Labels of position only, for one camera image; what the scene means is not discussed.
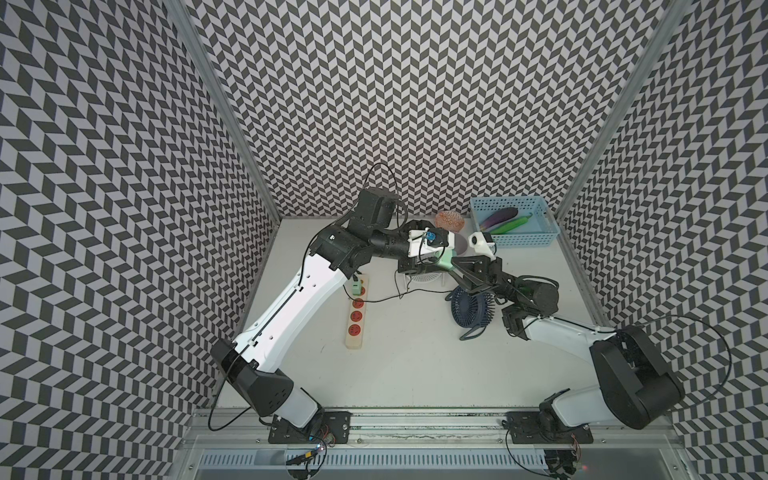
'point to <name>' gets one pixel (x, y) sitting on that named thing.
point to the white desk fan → (429, 281)
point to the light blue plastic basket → (541, 228)
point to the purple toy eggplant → (499, 216)
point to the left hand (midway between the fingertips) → (440, 250)
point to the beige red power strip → (354, 339)
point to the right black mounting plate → (524, 429)
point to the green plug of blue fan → (356, 288)
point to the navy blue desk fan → (471, 310)
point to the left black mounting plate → (334, 427)
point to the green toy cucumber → (510, 225)
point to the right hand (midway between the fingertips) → (450, 272)
